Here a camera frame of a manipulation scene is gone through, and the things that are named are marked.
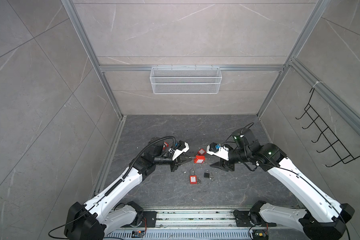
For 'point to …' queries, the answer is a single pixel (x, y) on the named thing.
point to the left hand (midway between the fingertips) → (190, 155)
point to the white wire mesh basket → (186, 80)
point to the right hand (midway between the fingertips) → (212, 156)
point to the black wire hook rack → (329, 134)
